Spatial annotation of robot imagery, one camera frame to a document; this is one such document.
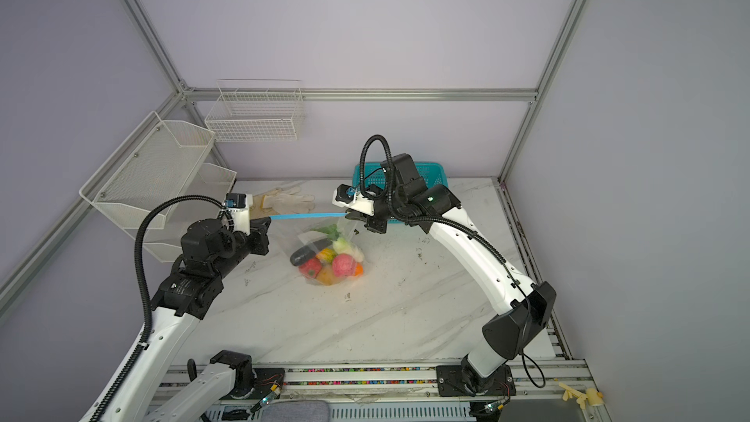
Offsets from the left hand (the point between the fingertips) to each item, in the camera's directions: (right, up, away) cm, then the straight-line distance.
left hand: (265, 221), depth 71 cm
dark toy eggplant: (+8, -9, +11) cm, 16 cm away
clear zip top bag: (+7, -2, +2) cm, 8 cm away
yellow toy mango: (+12, -17, +15) cm, 26 cm away
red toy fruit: (+8, -14, +13) cm, 21 cm away
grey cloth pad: (+9, -45, -3) cm, 46 cm away
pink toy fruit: (+18, -13, +10) cm, 25 cm away
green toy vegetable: (+13, -11, +14) cm, 22 cm away
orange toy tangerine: (+22, -16, +18) cm, 33 cm away
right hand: (+21, +4, -2) cm, 22 cm away
